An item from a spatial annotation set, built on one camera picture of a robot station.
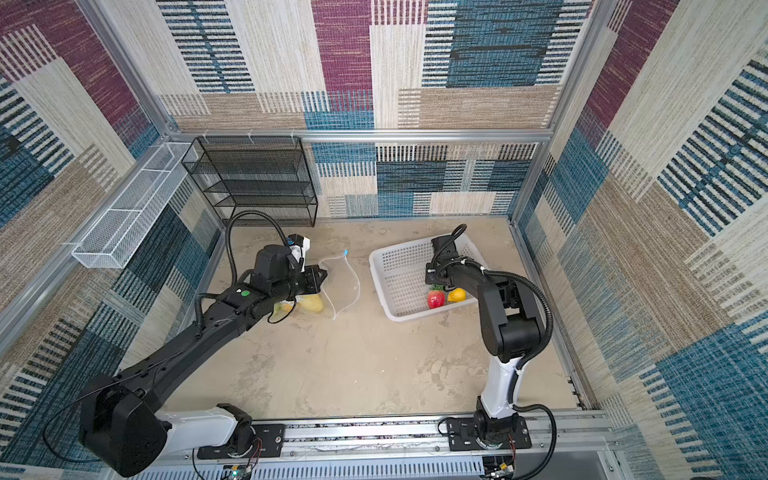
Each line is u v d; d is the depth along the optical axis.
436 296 0.94
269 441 0.73
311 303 0.91
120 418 0.39
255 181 1.09
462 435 0.73
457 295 0.94
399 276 1.02
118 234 0.72
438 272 0.75
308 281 0.70
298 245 0.71
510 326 0.51
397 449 0.73
